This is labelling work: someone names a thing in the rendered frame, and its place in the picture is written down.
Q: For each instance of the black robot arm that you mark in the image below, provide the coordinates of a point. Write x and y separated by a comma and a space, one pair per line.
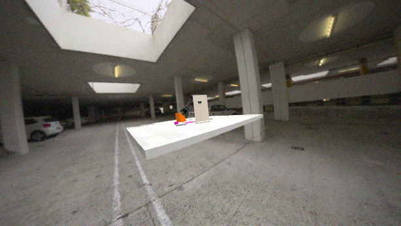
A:
185, 108

